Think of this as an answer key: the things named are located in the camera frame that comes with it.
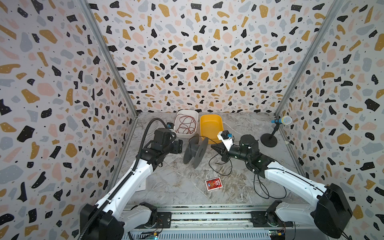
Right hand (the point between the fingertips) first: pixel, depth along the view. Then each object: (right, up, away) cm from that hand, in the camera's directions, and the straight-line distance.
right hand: (211, 143), depth 73 cm
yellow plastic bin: (+2, +9, +43) cm, 44 cm away
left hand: (-18, +2, +6) cm, 19 cm away
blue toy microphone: (+43, +12, +11) cm, 46 cm away
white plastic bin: (-11, +19, +45) cm, 50 cm away
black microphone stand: (+43, -1, +31) cm, 53 cm away
